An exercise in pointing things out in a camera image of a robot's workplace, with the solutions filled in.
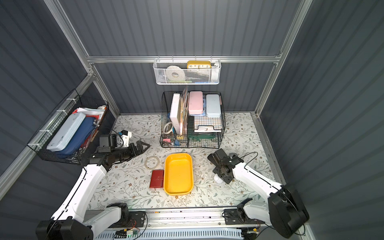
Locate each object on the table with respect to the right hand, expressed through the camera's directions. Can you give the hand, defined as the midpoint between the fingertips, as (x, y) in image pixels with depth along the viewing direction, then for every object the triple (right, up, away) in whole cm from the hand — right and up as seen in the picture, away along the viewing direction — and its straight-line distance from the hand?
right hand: (223, 176), depth 84 cm
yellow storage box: (-26, +1, +3) cm, 26 cm away
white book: (-28, +38, +2) cm, 47 cm away
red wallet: (-38, -1, 0) cm, 38 cm away
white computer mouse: (-4, 0, -3) cm, 5 cm away
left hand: (-43, +17, -6) cm, 47 cm away
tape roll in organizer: (-37, +29, +20) cm, 51 cm away
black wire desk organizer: (-18, +33, +12) cm, 40 cm away
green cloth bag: (-14, +22, +9) cm, 27 cm away
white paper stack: (-9, +27, +5) cm, 29 cm away
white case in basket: (-72, +23, -22) cm, 79 cm away
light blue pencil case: (-4, +42, +11) cm, 44 cm away
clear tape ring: (-43, +3, +7) cm, 43 cm away
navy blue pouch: (-69, +22, -18) cm, 75 cm away
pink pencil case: (-16, +44, +7) cm, 47 cm away
